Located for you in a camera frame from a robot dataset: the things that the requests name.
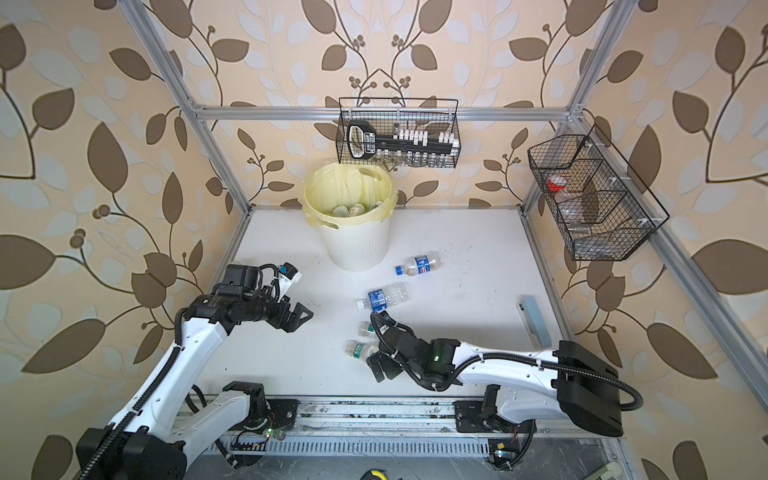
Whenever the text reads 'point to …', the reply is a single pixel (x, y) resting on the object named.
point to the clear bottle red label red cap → (340, 211)
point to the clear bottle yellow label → (357, 210)
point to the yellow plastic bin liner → (336, 193)
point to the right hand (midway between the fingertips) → (381, 355)
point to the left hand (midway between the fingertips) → (298, 303)
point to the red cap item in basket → (556, 183)
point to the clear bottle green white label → (362, 348)
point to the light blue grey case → (534, 322)
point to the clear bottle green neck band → (366, 329)
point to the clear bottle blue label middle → (378, 300)
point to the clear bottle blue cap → (419, 265)
